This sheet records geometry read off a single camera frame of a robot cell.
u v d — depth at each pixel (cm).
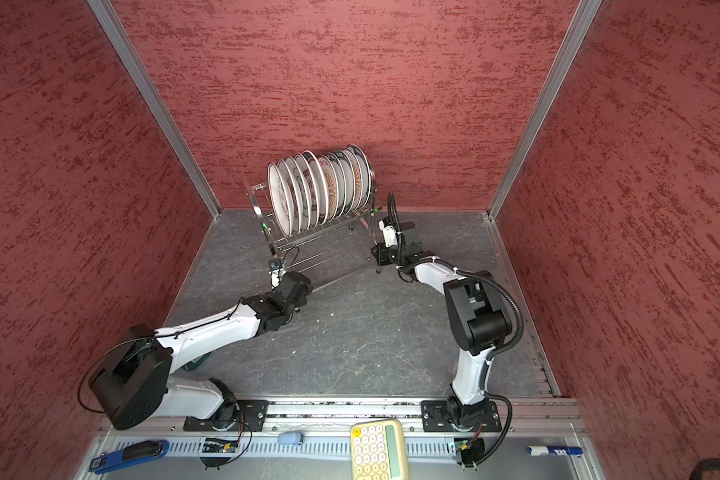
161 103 89
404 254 76
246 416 74
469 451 71
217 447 72
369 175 76
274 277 76
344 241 111
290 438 69
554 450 69
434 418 74
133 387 42
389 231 88
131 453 66
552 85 84
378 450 68
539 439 78
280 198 81
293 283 68
